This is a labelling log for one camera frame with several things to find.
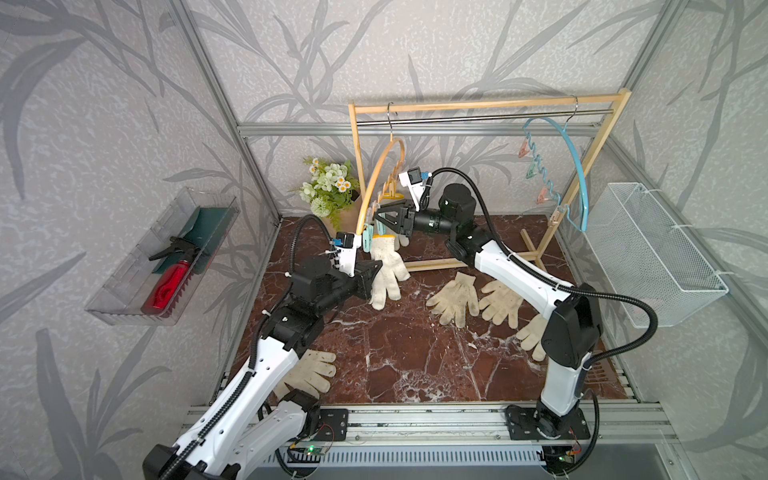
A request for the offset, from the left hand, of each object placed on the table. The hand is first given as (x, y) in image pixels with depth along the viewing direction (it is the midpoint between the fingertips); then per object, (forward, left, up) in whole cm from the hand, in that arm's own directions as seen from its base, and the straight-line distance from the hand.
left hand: (381, 265), depth 69 cm
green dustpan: (+6, +45, +2) cm, 45 cm away
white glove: (+21, -1, +3) cm, 21 cm away
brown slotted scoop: (-17, -60, -28) cm, 69 cm away
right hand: (+9, +2, +8) cm, 13 cm away
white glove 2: (+21, -4, -15) cm, 26 cm away
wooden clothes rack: (+25, -53, -27) cm, 64 cm away
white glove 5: (-16, +20, -31) cm, 40 cm away
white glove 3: (0, -2, -3) cm, 3 cm away
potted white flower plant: (+30, +18, -5) cm, 35 cm away
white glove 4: (+7, -21, -29) cm, 37 cm away
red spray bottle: (-9, +43, +5) cm, 44 cm away
